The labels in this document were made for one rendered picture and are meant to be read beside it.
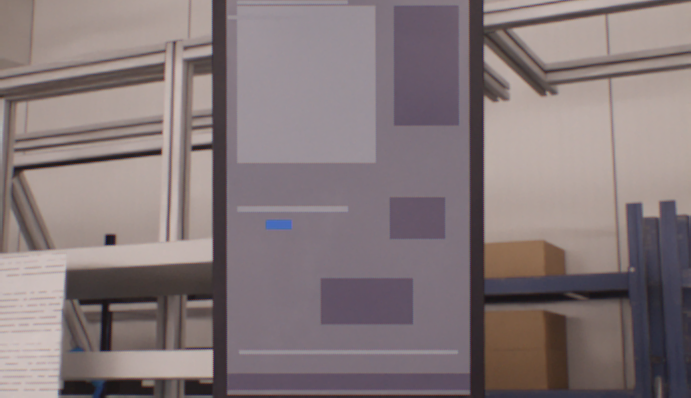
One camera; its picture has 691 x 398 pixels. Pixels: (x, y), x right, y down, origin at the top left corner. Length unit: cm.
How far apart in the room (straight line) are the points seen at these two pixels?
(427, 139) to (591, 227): 366
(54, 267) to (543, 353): 294
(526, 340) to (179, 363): 285
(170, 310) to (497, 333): 237
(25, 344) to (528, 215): 349
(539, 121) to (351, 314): 383
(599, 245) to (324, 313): 367
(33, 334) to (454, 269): 72
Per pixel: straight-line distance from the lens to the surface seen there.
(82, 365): 169
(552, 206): 483
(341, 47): 113
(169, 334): 217
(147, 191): 584
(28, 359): 162
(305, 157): 113
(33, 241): 274
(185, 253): 159
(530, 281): 429
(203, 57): 225
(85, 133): 307
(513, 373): 432
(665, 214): 421
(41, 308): 161
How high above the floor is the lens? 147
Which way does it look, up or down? 11 degrees up
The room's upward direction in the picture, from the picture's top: straight up
